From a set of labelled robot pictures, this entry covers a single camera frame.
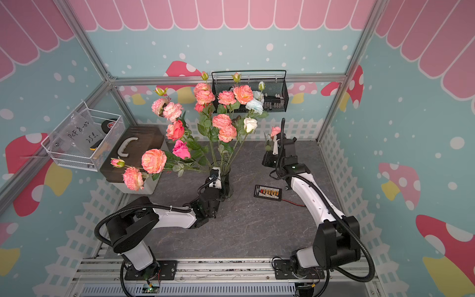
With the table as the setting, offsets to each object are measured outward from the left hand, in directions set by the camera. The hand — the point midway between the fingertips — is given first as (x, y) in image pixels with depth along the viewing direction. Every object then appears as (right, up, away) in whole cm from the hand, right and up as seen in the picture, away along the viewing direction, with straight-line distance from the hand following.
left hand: (223, 176), depth 87 cm
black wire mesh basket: (+26, +39, +5) cm, 47 cm away
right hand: (+19, +10, -2) cm, 22 cm away
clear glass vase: (+2, -5, -7) cm, 9 cm away
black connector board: (+22, -10, +9) cm, 26 cm away
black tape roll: (-50, +23, -6) cm, 56 cm away
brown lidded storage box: (-44, +18, +6) cm, 48 cm away
